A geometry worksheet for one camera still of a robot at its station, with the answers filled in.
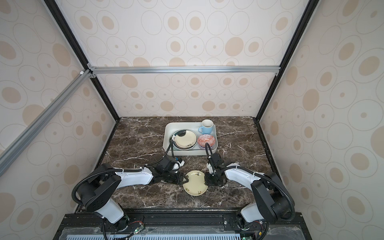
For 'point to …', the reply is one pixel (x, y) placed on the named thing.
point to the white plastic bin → (170, 127)
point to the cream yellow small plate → (184, 139)
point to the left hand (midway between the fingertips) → (190, 180)
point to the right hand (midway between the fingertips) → (207, 182)
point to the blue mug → (206, 127)
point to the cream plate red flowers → (196, 186)
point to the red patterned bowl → (205, 138)
